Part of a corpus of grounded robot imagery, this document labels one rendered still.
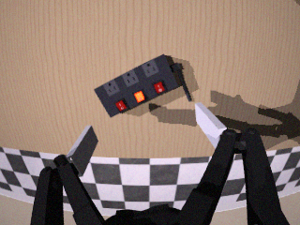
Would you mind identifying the black power strip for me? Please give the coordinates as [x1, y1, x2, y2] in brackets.
[94, 54, 191, 117]

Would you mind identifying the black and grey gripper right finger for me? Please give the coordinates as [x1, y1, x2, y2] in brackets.
[172, 102, 290, 225]

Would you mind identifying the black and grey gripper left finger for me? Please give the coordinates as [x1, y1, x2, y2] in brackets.
[30, 125, 105, 225]

